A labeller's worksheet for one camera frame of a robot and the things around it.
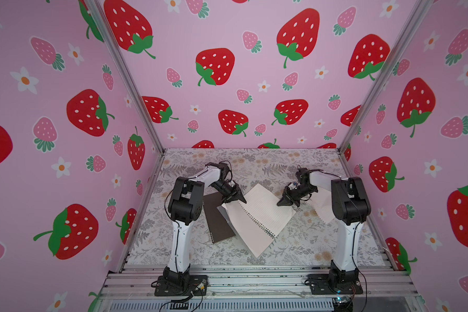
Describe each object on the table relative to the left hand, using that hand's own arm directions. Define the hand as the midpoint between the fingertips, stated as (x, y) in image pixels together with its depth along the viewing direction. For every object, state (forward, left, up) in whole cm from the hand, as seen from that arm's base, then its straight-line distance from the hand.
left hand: (245, 204), depth 93 cm
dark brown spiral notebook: (-15, +11, +7) cm, 20 cm away
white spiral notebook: (-7, -7, -4) cm, 10 cm away
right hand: (+1, -21, -5) cm, 21 cm away
